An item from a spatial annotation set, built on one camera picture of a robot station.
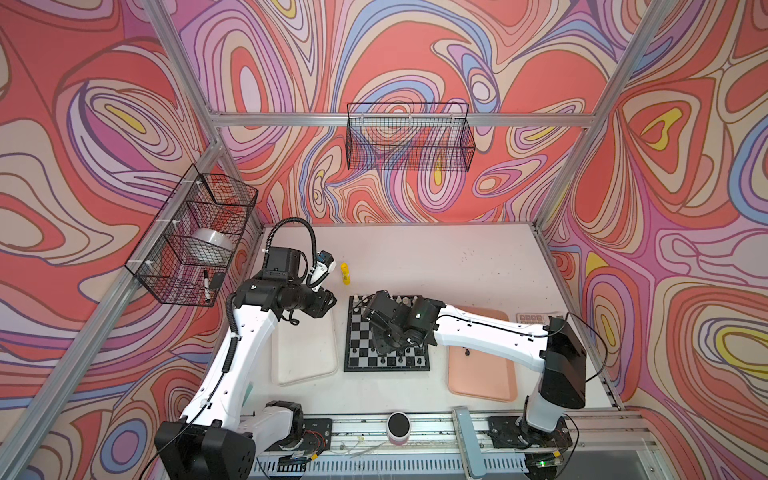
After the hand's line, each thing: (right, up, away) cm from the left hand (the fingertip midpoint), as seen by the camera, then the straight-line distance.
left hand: (327, 294), depth 77 cm
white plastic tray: (-9, -18, +10) cm, 22 cm away
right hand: (+15, -14, 0) cm, 21 cm away
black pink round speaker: (+18, -31, -6) cm, 37 cm away
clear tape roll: (-28, +15, -3) cm, 32 cm away
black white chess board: (+8, -19, +9) cm, 22 cm away
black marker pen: (-29, +3, -5) cm, 29 cm away
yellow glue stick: (+2, +6, +20) cm, 21 cm away
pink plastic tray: (+41, -22, +2) cm, 47 cm away
